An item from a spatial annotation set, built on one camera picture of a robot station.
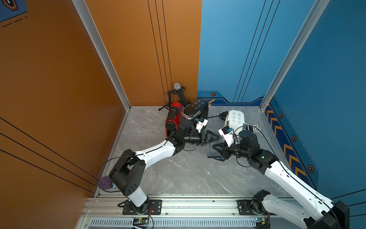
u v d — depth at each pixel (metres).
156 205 0.74
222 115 1.11
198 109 0.87
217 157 0.71
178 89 0.99
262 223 0.70
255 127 1.04
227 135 0.64
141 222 0.72
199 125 0.74
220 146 0.67
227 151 0.65
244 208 0.72
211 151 0.72
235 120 0.81
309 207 0.39
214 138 0.70
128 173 0.45
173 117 0.89
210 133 0.69
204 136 0.68
